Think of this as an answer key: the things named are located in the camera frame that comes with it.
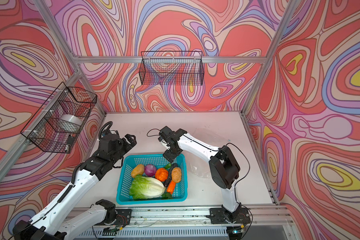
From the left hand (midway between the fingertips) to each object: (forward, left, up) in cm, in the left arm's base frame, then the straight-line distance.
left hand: (133, 139), depth 78 cm
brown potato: (-10, -1, -17) cm, 19 cm away
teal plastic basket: (-22, -25, -21) cm, 39 cm away
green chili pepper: (-6, -18, -19) cm, 27 cm away
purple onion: (-10, -8, -16) cm, 21 cm away
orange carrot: (-19, -20, -19) cm, 33 cm away
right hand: (-2, -23, -15) cm, 27 cm away
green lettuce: (-21, -6, -14) cm, 25 cm away
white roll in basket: (+6, +29, +10) cm, 32 cm away
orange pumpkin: (-13, -14, -16) cm, 25 cm away
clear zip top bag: (-6, -35, -19) cm, 40 cm away
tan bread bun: (-14, -23, -14) cm, 30 cm away
